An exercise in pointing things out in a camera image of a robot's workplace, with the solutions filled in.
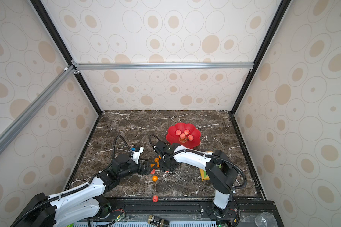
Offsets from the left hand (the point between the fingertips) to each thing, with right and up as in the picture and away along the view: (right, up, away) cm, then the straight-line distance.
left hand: (156, 163), depth 77 cm
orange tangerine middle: (+1, -1, 0) cm, 2 cm away
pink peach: (+19, +16, +26) cm, 36 cm away
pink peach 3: (+22, +12, +23) cm, 34 cm away
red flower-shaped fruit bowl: (+8, +11, +26) cm, 29 cm away
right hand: (+7, -4, +9) cm, 12 cm away
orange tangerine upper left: (-2, -2, +14) cm, 14 cm away
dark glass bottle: (+2, -26, -9) cm, 27 cm away
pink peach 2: (+16, +13, +24) cm, 32 cm away
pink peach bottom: (0, -19, -1) cm, 19 cm away
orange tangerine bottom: (-1, -10, +6) cm, 12 cm away
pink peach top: (+13, +16, +26) cm, 33 cm away
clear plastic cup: (+56, -27, -6) cm, 63 cm away
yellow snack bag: (+28, -9, +8) cm, 30 cm away
